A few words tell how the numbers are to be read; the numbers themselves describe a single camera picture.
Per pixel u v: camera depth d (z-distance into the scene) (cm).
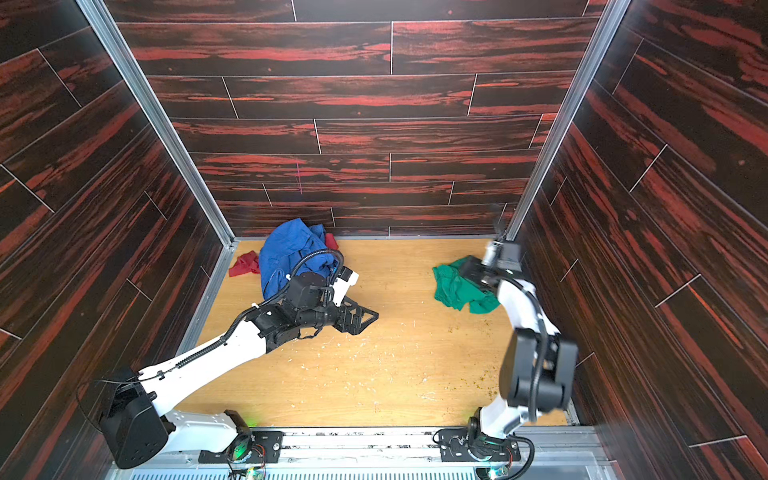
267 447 74
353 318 66
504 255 69
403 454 73
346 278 68
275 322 55
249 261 108
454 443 73
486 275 68
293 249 105
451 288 99
